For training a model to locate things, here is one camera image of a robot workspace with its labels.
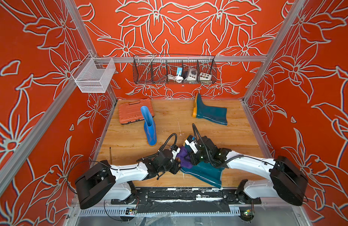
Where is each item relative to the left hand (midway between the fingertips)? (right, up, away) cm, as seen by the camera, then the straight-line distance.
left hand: (182, 164), depth 81 cm
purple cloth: (-1, +7, -4) cm, 9 cm away
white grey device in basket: (+8, +56, +10) cm, 57 cm away
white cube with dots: (+17, +56, +13) cm, 60 cm away
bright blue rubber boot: (-18, +24, -10) cm, 31 cm away
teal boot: (+29, +29, +23) cm, 47 cm away
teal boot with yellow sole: (+13, -3, -2) cm, 14 cm away
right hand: (0, +4, -2) cm, 5 cm away
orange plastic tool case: (-39, +32, +26) cm, 57 cm away
